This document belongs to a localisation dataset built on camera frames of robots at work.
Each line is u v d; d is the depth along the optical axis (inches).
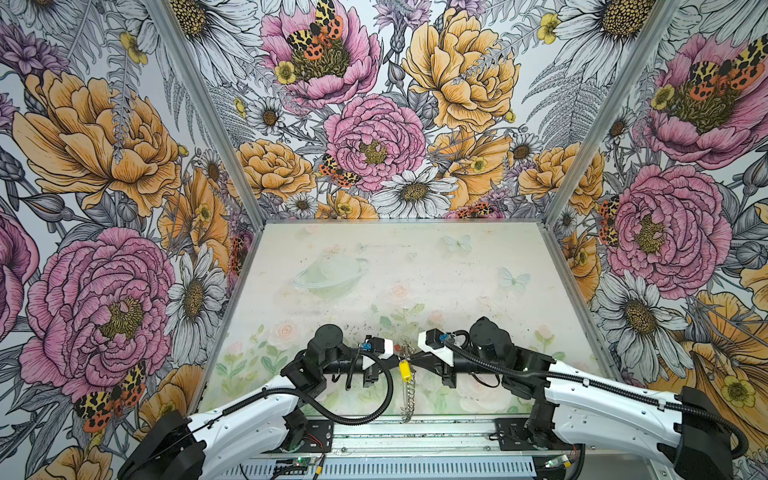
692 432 16.1
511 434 29.3
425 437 29.9
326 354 23.5
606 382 19.6
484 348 22.1
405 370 26.6
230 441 18.5
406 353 28.5
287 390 21.4
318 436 28.9
